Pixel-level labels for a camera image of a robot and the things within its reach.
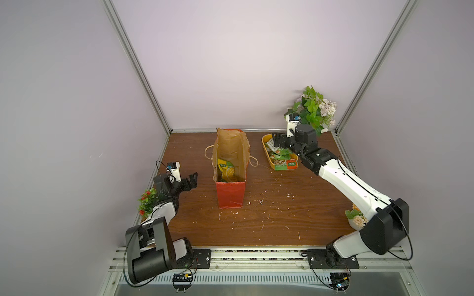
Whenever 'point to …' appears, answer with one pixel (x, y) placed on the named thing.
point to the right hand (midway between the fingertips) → (283, 128)
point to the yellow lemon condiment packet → (228, 171)
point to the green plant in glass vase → (313, 110)
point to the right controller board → (340, 281)
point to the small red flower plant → (146, 203)
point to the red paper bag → (230, 154)
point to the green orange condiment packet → (283, 164)
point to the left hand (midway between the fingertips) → (188, 173)
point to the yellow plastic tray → (264, 140)
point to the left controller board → (182, 282)
